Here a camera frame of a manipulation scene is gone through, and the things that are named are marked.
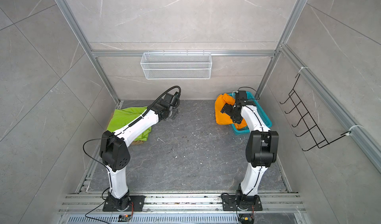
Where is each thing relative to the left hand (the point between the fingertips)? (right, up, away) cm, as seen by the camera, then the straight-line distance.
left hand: (167, 103), depth 90 cm
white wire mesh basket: (+5, +27, +11) cm, 30 cm away
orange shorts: (+39, -10, +11) cm, 41 cm away
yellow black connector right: (+42, -57, -20) cm, 74 cm away
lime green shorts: (-34, -10, +9) cm, 37 cm away
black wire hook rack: (+68, -16, -30) cm, 76 cm away
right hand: (+38, -6, +5) cm, 39 cm away
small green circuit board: (-18, -57, -19) cm, 63 cm away
